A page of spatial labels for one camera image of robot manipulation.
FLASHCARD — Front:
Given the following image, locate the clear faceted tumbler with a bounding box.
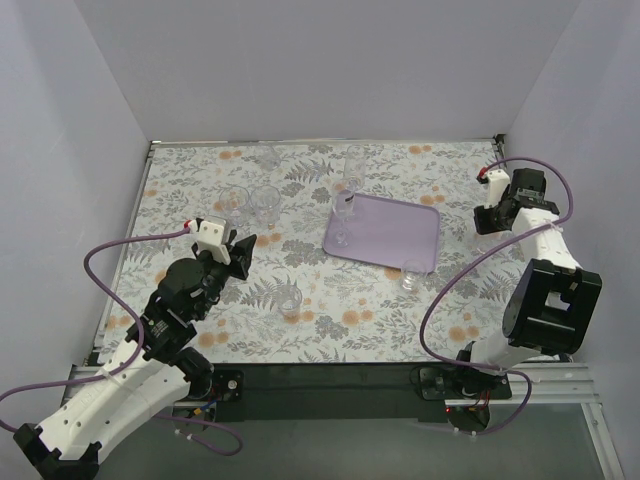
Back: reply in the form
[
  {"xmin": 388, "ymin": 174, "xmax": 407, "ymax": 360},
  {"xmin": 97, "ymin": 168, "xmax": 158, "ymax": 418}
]
[
  {"xmin": 250, "ymin": 185, "xmax": 281, "ymax": 227},
  {"xmin": 219, "ymin": 186, "xmax": 250, "ymax": 229}
]

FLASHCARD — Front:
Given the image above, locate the tall clear champagne flute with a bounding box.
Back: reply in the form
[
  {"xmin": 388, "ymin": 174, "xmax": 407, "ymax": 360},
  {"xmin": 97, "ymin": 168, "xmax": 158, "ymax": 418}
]
[{"xmin": 332, "ymin": 180, "xmax": 355, "ymax": 247}]

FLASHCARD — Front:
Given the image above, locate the tall clear highball glass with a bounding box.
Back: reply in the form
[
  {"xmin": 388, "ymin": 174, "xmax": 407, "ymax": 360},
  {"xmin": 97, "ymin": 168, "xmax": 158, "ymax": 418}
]
[{"xmin": 343, "ymin": 145, "xmax": 367, "ymax": 194}]

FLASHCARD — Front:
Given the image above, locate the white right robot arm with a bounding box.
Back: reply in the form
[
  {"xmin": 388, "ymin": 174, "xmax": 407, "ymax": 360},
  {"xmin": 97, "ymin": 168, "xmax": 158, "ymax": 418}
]
[{"xmin": 454, "ymin": 168, "xmax": 602, "ymax": 397}]

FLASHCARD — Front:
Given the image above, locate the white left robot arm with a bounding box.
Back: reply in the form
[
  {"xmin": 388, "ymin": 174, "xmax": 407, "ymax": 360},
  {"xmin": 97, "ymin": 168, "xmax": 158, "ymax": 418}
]
[{"xmin": 13, "ymin": 223, "xmax": 257, "ymax": 479}]

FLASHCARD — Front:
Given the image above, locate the lavender plastic tray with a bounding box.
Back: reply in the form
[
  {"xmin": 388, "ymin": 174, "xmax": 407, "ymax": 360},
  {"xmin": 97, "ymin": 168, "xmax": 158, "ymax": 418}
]
[{"xmin": 323, "ymin": 193, "xmax": 441, "ymax": 273}]

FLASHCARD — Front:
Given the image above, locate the small clear tumbler front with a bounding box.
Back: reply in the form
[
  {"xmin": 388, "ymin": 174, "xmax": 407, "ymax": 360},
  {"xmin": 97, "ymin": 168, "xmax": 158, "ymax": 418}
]
[{"xmin": 277, "ymin": 285, "xmax": 303, "ymax": 319}]

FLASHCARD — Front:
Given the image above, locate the small clear glass lying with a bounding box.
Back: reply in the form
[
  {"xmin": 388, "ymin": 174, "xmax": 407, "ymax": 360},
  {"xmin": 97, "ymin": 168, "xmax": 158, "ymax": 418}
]
[{"xmin": 258, "ymin": 145, "xmax": 281, "ymax": 171}]

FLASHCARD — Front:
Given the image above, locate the floral patterned table mat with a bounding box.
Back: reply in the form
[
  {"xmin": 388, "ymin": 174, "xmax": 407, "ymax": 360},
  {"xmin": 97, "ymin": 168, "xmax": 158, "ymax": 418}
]
[{"xmin": 97, "ymin": 142, "xmax": 526, "ymax": 363}]

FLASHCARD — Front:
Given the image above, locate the small clear shot glass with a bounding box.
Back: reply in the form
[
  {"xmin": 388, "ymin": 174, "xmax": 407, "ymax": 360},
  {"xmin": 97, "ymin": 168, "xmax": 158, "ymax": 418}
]
[{"xmin": 400, "ymin": 259, "xmax": 426, "ymax": 292}]

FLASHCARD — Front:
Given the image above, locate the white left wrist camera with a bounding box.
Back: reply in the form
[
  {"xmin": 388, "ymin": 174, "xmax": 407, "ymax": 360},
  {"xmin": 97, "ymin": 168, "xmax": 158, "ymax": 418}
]
[{"xmin": 190, "ymin": 217, "xmax": 231, "ymax": 265}]

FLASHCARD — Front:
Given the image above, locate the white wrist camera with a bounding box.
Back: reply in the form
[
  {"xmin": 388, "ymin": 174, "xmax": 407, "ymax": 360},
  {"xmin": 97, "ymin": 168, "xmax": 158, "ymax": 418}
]
[
  {"xmin": 477, "ymin": 168, "xmax": 510, "ymax": 209},
  {"xmin": 190, "ymin": 217, "xmax": 231, "ymax": 265}
]

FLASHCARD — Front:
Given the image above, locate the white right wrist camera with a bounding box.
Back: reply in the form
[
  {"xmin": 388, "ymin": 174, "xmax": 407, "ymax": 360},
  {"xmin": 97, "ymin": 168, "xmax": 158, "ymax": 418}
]
[{"xmin": 477, "ymin": 168, "xmax": 510, "ymax": 209}]

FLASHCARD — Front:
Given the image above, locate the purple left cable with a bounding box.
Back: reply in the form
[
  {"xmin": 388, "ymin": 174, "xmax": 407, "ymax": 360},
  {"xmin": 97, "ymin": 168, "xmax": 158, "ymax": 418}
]
[{"xmin": 0, "ymin": 219, "xmax": 244, "ymax": 457}]

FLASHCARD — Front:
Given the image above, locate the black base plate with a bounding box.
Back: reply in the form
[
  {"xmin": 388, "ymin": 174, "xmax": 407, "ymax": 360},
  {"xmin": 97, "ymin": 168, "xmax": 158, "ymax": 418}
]
[{"xmin": 210, "ymin": 362, "xmax": 512, "ymax": 423}]

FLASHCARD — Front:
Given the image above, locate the aluminium frame rail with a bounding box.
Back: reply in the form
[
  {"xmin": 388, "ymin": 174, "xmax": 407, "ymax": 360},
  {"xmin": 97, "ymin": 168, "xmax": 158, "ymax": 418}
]
[{"xmin": 61, "ymin": 362, "xmax": 601, "ymax": 406}]

